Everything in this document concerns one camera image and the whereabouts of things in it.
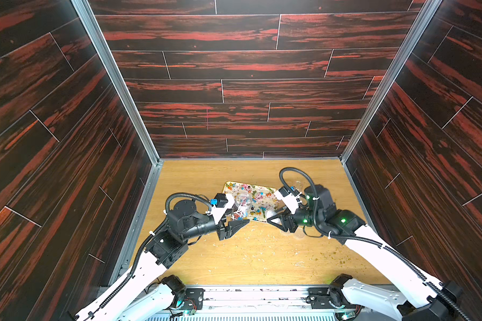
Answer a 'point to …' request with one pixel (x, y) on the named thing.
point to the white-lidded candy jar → (242, 205)
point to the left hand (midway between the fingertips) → (244, 214)
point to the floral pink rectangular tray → (257, 201)
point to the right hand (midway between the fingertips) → (274, 213)
